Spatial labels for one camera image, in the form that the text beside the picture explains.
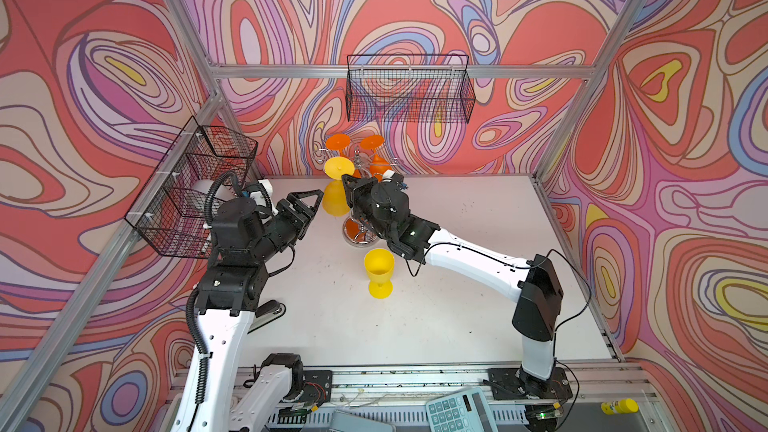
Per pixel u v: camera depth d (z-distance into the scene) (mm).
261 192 523
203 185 744
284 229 542
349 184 719
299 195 572
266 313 814
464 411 688
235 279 426
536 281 518
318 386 730
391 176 698
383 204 539
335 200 788
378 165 908
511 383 735
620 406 652
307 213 546
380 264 840
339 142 863
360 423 644
